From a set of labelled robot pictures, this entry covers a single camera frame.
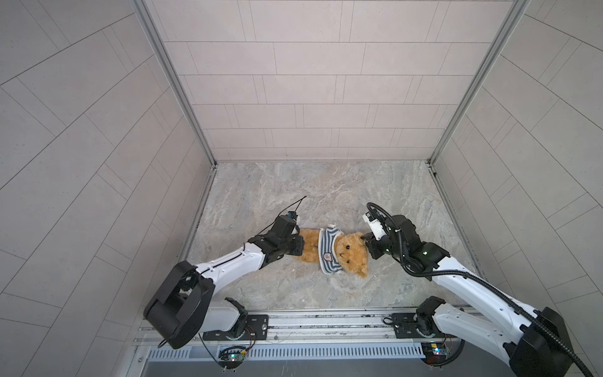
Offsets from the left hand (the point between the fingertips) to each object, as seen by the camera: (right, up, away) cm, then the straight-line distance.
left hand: (308, 241), depth 86 cm
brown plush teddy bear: (+9, -1, -9) cm, 13 cm away
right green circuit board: (+38, -28, -18) cm, 51 cm away
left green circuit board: (-21, -27, -21) cm, 40 cm away
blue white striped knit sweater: (+7, -3, -7) cm, 10 cm away
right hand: (+18, +2, -7) cm, 19 cm away
